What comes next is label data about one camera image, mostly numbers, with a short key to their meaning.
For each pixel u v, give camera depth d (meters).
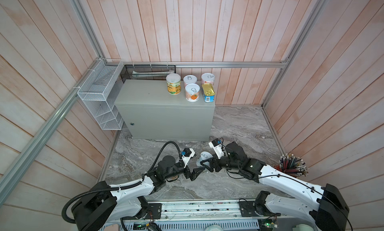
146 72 0.90
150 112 0.79
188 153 0.65
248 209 0.73
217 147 0.69
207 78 0.79
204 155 0.75
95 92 0.75
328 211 0.39
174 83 0.74
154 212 0.73
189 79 0.78
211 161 0.67
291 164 0.76
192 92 0.72
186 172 0.68
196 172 0.66
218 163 0.67
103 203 0.42
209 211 0.75
